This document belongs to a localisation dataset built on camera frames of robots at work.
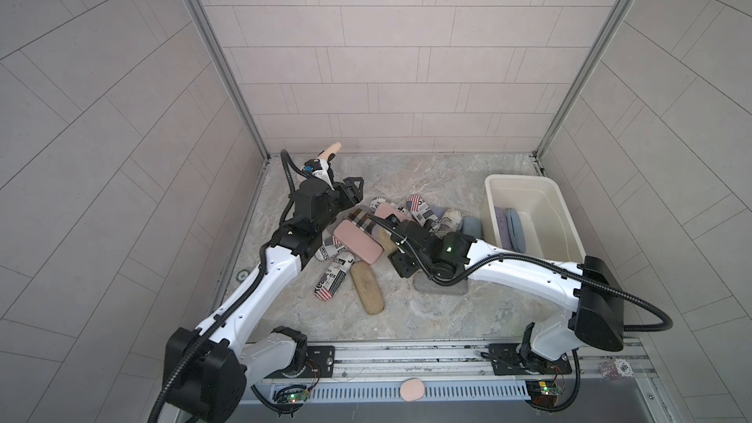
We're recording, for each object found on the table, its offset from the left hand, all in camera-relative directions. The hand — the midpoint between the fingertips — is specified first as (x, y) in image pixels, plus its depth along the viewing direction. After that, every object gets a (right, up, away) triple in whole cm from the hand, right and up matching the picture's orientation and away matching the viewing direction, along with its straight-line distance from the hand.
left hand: (360, 178), depth 77 cm
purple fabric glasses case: (+44, -16, +16) cm, 49 cm away
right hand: (+10, -21, +2) cm, 23 cm away
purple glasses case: (+24, -11, +19) cm, 33 cm away
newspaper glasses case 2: (-8, -28, +5) cm, 30 cm away
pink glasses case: (+6, -10, +20) cm, 23 cm away
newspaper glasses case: (-11, -22, +12) cm, 27 cm away
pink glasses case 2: (-2, -19, +12) cm, 22 cm away
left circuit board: (-14, -48, -12) cm, 52 cm away
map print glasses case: (+27, -13, +15) cm, 34 cm away
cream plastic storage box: (+59, -16, +15) cm, 63 cm away
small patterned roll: (+59, -43, -11) cm, 74 cm away
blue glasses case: (+35, -16, +17) cm, 42 cm away
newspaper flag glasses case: (+18, -11, +17) cm, 27 cm away
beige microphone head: (-10, +8, +12) cm, 18 cm away
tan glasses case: (+2, -30, +4) cm, 31 cm away
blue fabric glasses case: (+48, -16, +15) cm, 53 cm away
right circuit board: (+44, -50, -9) cm, 67 cm away
